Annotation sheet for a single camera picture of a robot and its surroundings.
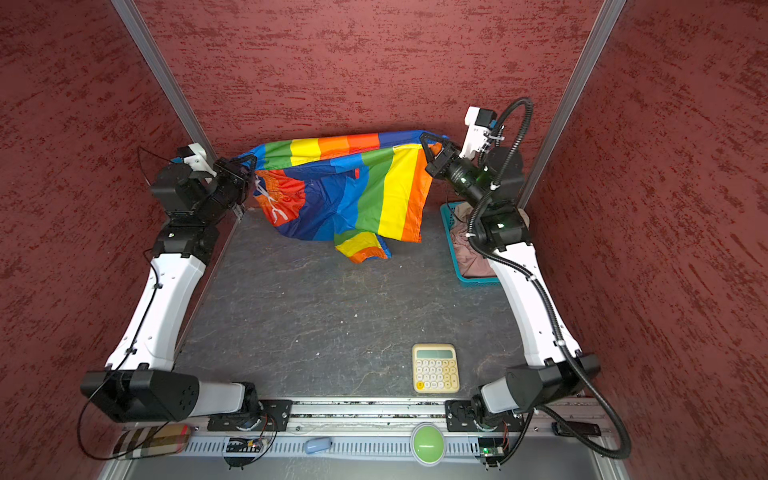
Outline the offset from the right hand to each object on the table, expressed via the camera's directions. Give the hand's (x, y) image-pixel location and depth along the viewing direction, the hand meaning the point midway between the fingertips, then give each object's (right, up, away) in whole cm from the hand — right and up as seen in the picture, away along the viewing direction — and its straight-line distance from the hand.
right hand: (417, 142), depth 59 cm
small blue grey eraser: (-23, -69, +11) cm, 74 cm away
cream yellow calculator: (+7, -55, +21) cm, 60 cm away
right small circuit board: (+19, -71, +12) cm, 75 cm away
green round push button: (+4, -69, +11) cm, 70 cm away
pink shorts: (+22, -27, +41) cm, 54 cm away
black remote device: (+41, -67, +14) cm, 79 cm away
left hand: (-36, -2, +8) cm, 37 cm away
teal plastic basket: (+15, -9, +50) cm, 53 cm away
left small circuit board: (-43, -73, +14) cm, 86 cm away
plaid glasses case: (-62, -67, +9) cm, 92 cm away
